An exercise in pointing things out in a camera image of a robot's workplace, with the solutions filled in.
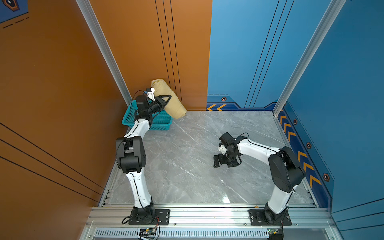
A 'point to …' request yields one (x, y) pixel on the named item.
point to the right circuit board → (275, 234)
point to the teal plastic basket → (161, 120)
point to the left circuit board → (148, 231)
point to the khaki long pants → (174, 107)
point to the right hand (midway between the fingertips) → (220, 165)
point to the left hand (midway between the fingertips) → (170, 95)
